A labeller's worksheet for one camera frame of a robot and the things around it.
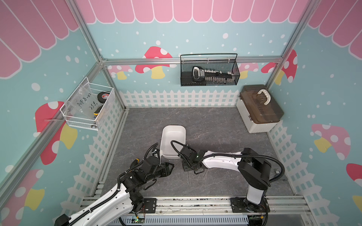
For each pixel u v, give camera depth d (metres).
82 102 0.67
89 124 0.66
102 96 0.80
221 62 0.91
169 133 1.02
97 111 0.66
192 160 0.66
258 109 1.04
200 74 0.89
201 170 0.73
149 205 0.74
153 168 0.59
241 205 0.74
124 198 0.51
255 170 0.46
